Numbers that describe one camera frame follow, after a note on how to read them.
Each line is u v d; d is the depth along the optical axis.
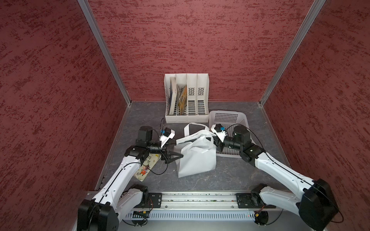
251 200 0.66
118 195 0.44
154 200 0.74
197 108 1.17
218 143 0.68
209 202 0.76
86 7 0.71
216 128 0.64
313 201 0.39
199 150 0.66
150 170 0.84
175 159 0.64
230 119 1.03
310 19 0.75
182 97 0.98
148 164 0.86
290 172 0.47
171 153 0.64
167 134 0.62
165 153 0.63
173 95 0.95
